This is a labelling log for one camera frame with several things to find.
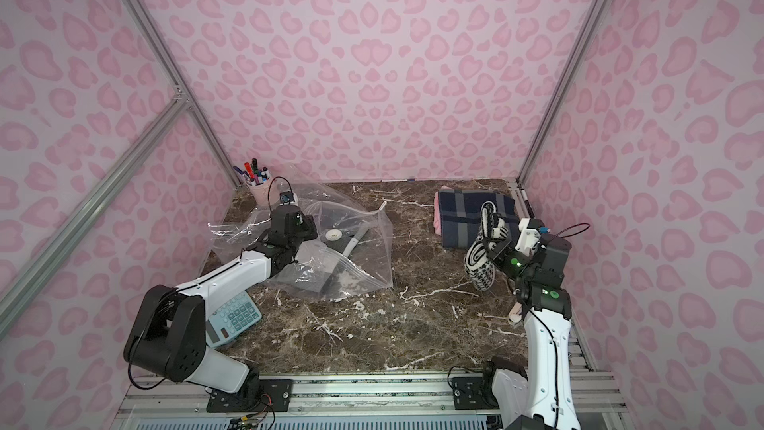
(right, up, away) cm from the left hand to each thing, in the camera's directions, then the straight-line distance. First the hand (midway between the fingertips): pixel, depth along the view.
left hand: (308, 213), depth 91 cm
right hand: (+48, -6, -15) cm, 51 cm away
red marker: (-24, +15, +13) cm, 31 cm away
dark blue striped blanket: (+49, -1, +13) cm, 51 cm away
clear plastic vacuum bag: (-1, -19, -4) cm, 19 cm away
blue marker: (-27, +14, +13) cm, 33 cm away
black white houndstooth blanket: (+46, -12, -21) cm, 52 cm away
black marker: (-23, +17, +15) cm, 32 cm away
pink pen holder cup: (-22, +8, +16) cm, 28 cm away
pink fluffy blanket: (+42, +1, +16) cm, 45 cm away
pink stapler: (+60, -28, -6) cm, 67 cm away
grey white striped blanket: (+9, -18, +4) cm, 21 cm away
